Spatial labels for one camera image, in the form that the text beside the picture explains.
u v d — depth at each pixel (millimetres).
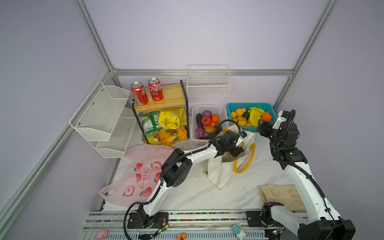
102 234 686
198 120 1123
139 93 719
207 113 1139
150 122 898
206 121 1071
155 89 736
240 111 1144
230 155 834
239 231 675
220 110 1147
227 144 732
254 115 1101
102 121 767
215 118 1135
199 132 1019
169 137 983
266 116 1065
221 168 737
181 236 677
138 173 867
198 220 748
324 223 381
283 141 552
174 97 835
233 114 1159
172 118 875
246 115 1144
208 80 1075
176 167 580
